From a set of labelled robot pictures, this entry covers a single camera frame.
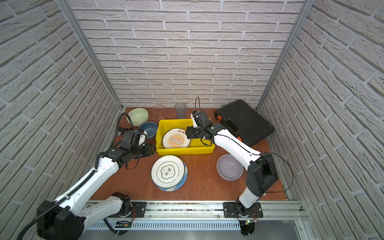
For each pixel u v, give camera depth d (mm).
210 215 730
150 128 1025
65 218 371
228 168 859
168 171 850
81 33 792
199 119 629
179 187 796
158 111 1024
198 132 696
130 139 598
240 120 1041
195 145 940
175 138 1001
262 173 436
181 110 1078
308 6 696
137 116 1061
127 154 568
